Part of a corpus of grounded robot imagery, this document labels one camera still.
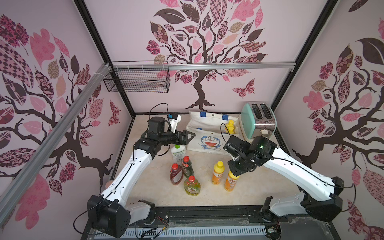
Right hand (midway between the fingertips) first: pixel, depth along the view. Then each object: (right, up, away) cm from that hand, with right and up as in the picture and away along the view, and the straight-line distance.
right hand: (232, 169), depth 68 cm
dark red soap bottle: (-27, -4, +7) cm, 28 cm away
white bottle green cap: (-28, +5, +16) cm, 32 cm away
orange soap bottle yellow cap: (+3, +20, +15) cm, 25 cm away
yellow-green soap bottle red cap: (-19, -10, +5) cm, 22 cm away
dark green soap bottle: (-22, -2, +9) cm, 23 cm away
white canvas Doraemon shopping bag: (-8, +17, +30) cm, 36 cm away
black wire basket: (-54, +53, +27) cm, 80 cm away
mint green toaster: (+22, +24, +25) cm, 41 cm away
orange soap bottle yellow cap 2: (-6, 0, +1) cm, 6 cm away
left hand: (-21, +14, +6) cm, 26 cm away
